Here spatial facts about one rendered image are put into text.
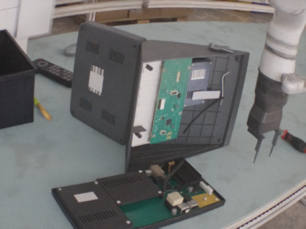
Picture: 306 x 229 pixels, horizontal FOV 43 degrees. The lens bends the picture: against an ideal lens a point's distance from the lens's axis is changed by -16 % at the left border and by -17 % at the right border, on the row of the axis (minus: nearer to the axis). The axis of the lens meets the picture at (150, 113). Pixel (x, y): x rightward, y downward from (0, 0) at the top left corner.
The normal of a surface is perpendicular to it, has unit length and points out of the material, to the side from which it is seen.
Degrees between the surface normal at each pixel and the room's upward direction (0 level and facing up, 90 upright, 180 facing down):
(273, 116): 87
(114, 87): 90
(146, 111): 90
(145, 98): 90
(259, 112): 70
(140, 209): 0
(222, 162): 0
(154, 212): 0
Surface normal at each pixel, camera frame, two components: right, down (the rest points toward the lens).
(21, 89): 0.57, 0.47
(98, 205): 0.14, -0.86
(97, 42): -0.59, 0.32
